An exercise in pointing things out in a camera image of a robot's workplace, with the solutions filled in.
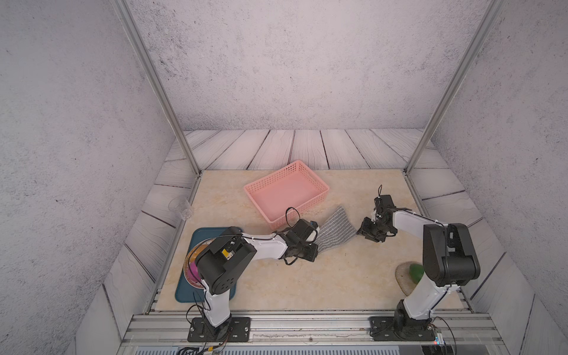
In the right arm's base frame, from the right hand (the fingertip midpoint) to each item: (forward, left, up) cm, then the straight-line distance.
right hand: (362, 232), depth 95 cm
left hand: (-11, +18, 0) cm, 21 cm away
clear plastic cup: (+12, +82, +3) cm, 83 cm away
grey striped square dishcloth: (-1, +12, +5) cm, 13 cm away
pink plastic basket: (+25, +29, +2) cm, 38 cm away
